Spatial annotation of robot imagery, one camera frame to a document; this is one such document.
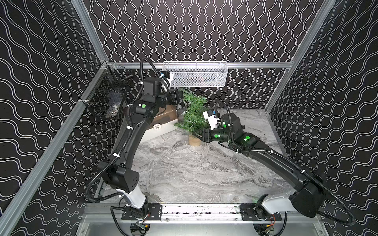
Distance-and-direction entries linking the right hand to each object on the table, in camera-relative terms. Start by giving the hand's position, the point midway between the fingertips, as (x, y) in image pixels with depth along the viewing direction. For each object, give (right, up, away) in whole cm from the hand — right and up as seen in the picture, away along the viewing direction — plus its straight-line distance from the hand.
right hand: (194, 131), depth 71 cm
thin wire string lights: (-5, +9, +6) cm, 12 cm away
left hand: (-7, +20, 0) cm, 21 cm away
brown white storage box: (-18, +5, +23) cm, 30 cm away
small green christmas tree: (-1, +6, +7) cm, 9 cm away
